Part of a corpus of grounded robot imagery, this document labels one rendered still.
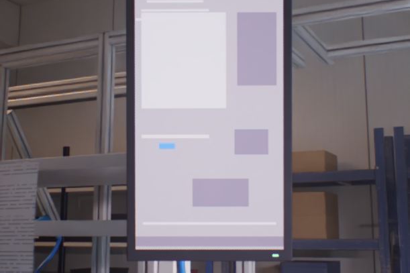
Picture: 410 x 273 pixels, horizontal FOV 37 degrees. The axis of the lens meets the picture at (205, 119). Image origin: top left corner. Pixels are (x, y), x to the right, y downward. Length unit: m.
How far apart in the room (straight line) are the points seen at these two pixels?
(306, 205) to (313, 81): 1.10
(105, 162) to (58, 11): 4.84
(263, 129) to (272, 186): 0.10
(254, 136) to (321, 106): 3.76
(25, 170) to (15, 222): 0.13
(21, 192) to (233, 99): 0.69
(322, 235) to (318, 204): 0.20
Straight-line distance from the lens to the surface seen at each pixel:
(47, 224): 1.67
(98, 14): 6.04
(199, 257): 1.12
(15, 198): 1.60
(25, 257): 1.57
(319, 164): 4.30
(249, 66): 1.10
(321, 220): 4.26
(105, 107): 2.18
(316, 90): 4.88
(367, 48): 2.38
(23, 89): 3.15
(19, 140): 2.67
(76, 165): 1.62
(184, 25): 1.10
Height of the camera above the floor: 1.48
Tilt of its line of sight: 11 degrees up
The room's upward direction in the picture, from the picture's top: straight up
